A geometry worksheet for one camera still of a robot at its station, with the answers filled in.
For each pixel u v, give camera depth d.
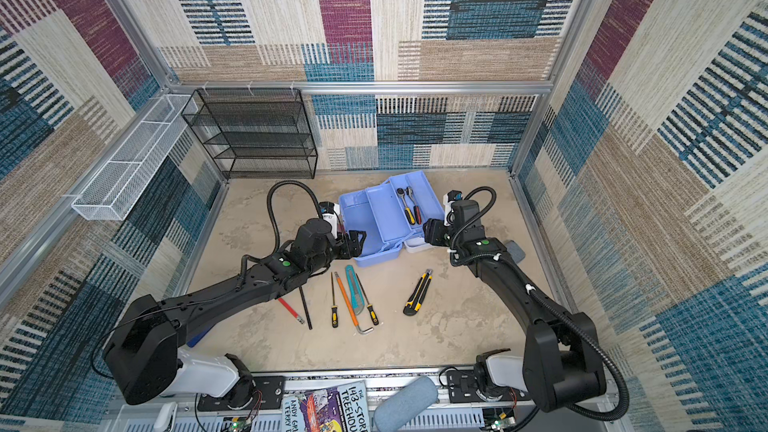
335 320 0.84
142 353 0.41
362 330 0.83
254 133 1.11
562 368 0.41
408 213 0.94
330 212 0.73
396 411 0.68
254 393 0.72
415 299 0.87
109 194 0.70
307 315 0.85
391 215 0.98
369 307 0.87
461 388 0.73
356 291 0.89
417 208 0.94
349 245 0.73
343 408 0.70
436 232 0.76
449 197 0.79
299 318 0.85
